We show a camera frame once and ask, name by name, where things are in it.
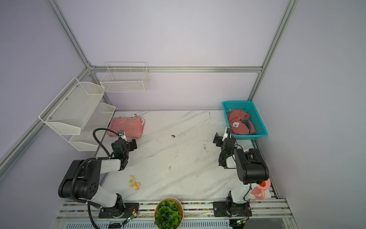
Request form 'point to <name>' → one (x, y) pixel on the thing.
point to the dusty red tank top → (239, 123)
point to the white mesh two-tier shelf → (77, 113)
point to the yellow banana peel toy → (136, 185)
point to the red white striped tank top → (132, 126)
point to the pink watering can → (261, 188)
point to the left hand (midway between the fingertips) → (124, 140)
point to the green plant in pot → (168, 213)
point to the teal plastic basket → (260, 130)
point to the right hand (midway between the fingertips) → (223, 132)
